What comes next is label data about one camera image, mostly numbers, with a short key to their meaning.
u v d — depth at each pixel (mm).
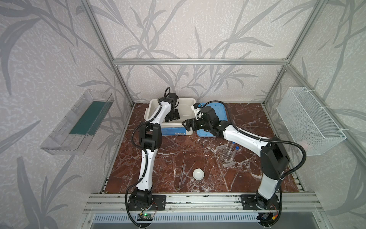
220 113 1171
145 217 715
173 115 958
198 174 826
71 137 629
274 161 468
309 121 630
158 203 727
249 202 745
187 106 987
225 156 890
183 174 829
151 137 630
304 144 722
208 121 659
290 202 753
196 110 754
